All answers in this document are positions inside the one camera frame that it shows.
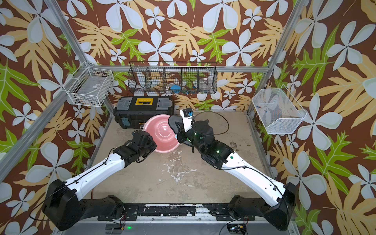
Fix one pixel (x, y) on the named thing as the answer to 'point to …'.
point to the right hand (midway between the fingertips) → (175, 122)
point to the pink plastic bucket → (159, 128)
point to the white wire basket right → (279, 111)
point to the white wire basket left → (89, 86)
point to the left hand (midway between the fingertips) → (158, 141)
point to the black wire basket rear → (173, 77)
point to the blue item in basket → (176, 88)
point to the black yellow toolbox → (132, 112)
